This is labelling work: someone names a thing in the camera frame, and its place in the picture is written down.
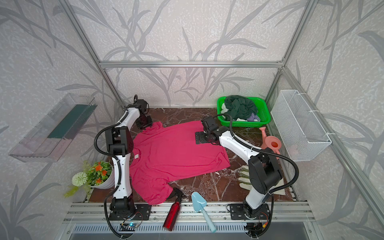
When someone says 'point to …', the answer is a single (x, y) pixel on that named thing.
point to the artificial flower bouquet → (93, 173)
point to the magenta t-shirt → (163, 153)
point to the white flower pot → (109, 183)
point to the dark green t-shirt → (239, 107)
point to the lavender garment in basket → (252, 117)
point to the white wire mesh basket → (302, 135)
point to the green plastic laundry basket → (262, 113)
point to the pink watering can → (271, 142)
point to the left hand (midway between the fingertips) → (150, 121)
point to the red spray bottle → (173, 212)
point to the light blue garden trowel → (198, 203)
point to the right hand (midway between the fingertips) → (203, 132)
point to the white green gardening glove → (245, 182)
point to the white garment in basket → (224, 109)
